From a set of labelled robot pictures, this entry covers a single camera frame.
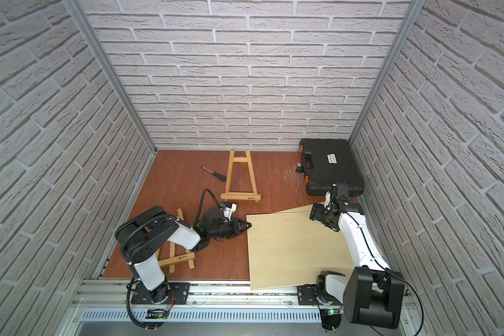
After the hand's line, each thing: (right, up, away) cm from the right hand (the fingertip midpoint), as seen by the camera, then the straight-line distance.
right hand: (322, 216), depth 84 cm
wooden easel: (-35, +7, +11) cm, 37 cm away
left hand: (-28, -4, +1) cm, 29 cm away
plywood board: (-3, +1, +13) cm, 14 cm away
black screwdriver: (-49, +17, +23) cm, 57 cm away
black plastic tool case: (+9, +24, +22) cm, 34 cm away
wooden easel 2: (-59, -15, -7) cm, 62 cm away
